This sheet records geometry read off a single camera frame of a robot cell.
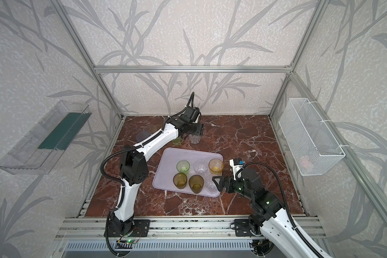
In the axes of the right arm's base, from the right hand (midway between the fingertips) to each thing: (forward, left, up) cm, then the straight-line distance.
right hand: (218, 177), depth 75 cm
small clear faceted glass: (+1, +3, -14) cm, 15 cm away
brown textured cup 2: (+3, +20, -11) cm, 23 cm away
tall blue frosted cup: (+31, +45, -6) cm, 55 cm away
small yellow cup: (+11, 0, -11) cm, 16 cm away
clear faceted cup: (+33, +12, -13) cm, 37 cm away
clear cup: (+12, +9, -13) cm, 19 cm away
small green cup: (+12, +19, -11) cm, 25 cm away
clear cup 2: (+35, +40, -5) cm, 54 cm away
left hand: (+29, +9, +1) cm, 31 cm away
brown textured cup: (+1, +11, -9) cm, 15 cm away
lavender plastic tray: (+8, +15, -11) cm, 21 cm away
